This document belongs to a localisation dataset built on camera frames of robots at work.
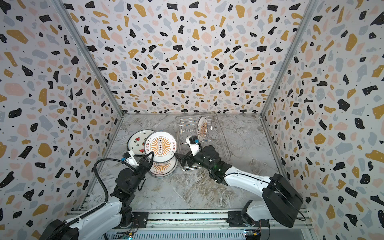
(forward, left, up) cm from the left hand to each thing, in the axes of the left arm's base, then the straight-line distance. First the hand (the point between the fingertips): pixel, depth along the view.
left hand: (154, 151), depth 78 cm
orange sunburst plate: (-2, -1, -18) cm, 18 cm away
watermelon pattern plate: (+19, +20, -18) cm, 33 cm away
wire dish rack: (+33, -14, -19) cm, 40 cm away
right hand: (-1, -14, +5) cm, 14 cm away
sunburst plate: (+24, -26, -12) cm, 37 cm away
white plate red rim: (+6, -3, -2) cm, 7 cm away
